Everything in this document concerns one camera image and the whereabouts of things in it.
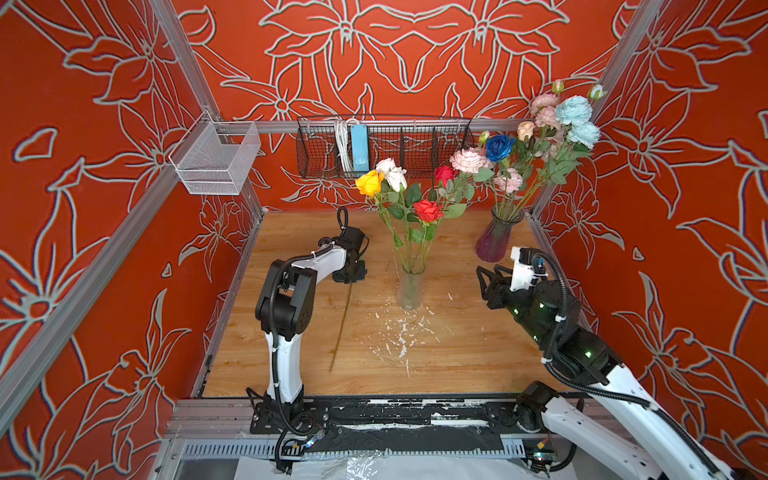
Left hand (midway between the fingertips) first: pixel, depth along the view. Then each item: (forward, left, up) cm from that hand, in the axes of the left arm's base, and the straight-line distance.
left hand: (353, 274), depth 100 cm
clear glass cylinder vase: (-10, -19, +11) cm, 24 cm away
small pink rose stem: (-18, +1, -1) cm, 18 cm away
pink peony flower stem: (+13, -45, +32) cm, 57 cm away
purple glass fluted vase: (+10, -47, +10) cm, 49 cm away
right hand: (-15, -34, +29) cm, 47 cm away
